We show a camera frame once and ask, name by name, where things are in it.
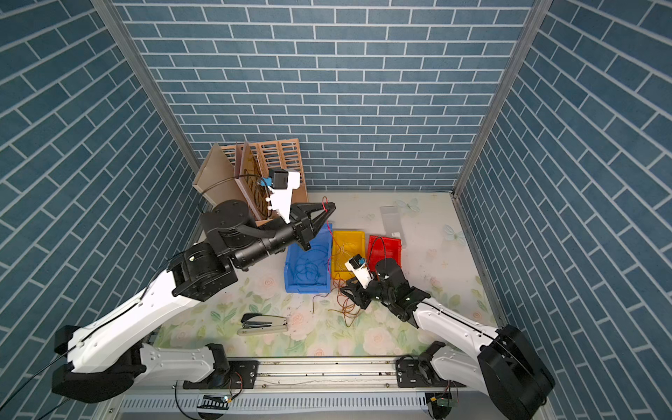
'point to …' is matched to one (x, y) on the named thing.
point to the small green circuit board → (444, 402)
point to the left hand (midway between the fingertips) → (343, 211)
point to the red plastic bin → (381, 248)
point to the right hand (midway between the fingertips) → (347, 286)
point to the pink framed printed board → (253, 183)
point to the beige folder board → (215, 180)
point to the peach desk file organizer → (283, 155)
